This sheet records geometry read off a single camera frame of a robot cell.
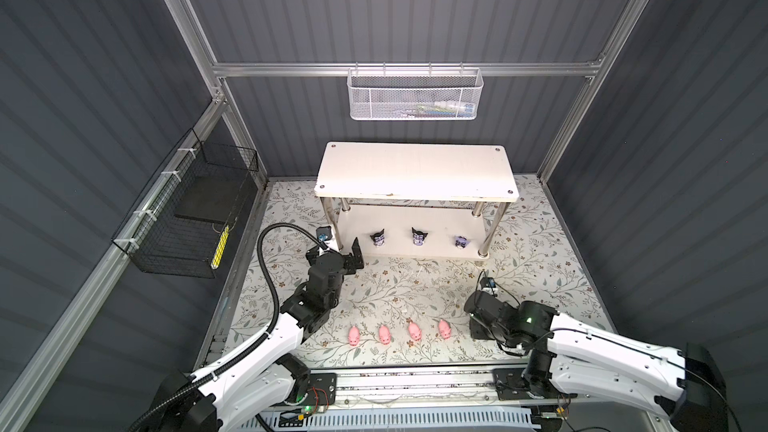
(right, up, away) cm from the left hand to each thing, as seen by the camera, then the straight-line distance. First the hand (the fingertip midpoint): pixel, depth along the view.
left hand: (341, 242), depth 80 cm
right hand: (+36, -23, 0) cm, 42 cm away
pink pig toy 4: (+28, -24, +1) cm, 37 cm away
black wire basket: (-38, +6, -7) cm, 39 cm away
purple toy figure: (+35, -1, +11) cm, 37 cm away
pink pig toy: (+3, -26, +1) cm, 26 cm away
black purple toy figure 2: (+22, 0, +9) cm, 24 cm away
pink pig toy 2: (+12, -26, +1) cm, 28 cm away
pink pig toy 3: (+20, -25, +1) cm, 32 cm away
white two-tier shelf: (+23, +12, +32) cm, 41 cm away
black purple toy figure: (+10, 0, +10) cm, 14 cm away
